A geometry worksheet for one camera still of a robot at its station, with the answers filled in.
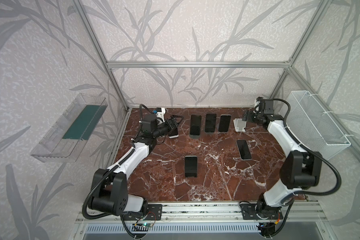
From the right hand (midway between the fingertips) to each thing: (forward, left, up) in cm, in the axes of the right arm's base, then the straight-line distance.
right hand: (249, 111), depth 91 cm
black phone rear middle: (0, +23, -11) cm, 25 cm away
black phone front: (-31, +36, -11) cm, 49 cm away
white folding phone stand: (0, +2, -15) cm, 15 cm away
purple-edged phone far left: (-5, +48, -17) cm, 51 cm away
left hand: (-11, +40, +7) cm, 42 cm away
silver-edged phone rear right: (-1, +14, -11) cm, 17 cm away
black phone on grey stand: (-3, +33, -11) cm, 35 cm away
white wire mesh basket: (-23, -16, +15) cm, 32 cm away
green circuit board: (-56, +57, -19) cm, 82 cm away
